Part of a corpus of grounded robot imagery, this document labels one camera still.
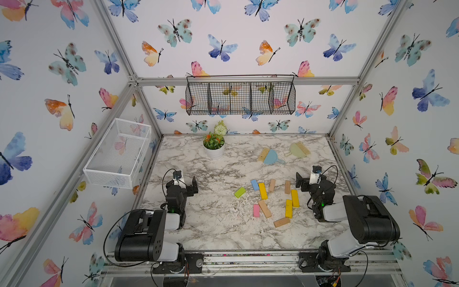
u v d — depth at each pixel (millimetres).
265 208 890
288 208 886
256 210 889
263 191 953
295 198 913
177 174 788
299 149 1136
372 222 454
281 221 849
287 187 958
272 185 961
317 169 788
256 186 959
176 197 678
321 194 700
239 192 950
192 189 839
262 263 753
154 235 444
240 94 982
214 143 959
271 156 1109
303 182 840
